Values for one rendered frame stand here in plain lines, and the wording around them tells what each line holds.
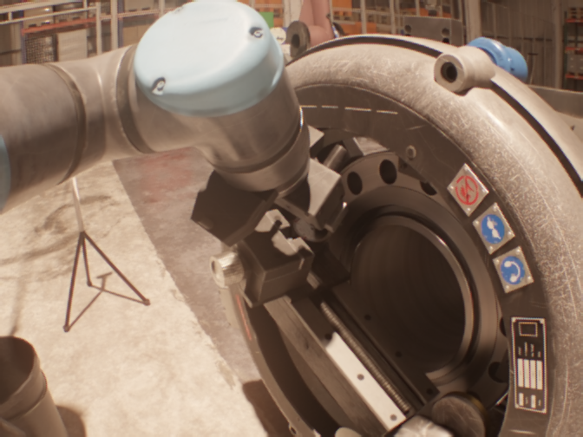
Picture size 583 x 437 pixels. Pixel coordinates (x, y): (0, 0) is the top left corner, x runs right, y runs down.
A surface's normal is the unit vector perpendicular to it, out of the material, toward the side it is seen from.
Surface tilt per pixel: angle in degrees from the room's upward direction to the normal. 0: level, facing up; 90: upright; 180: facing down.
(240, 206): 53
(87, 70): 45
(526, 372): 90
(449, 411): 90
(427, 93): 69
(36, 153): 105
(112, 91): 78
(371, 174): 90
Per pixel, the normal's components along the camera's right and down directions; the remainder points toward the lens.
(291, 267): 0.54, 0.64
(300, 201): -0.19, -0.29
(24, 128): 0.98, -0.08
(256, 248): 0.20, -0.73
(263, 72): 0.84, 0.42
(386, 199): -0.82, 0.23
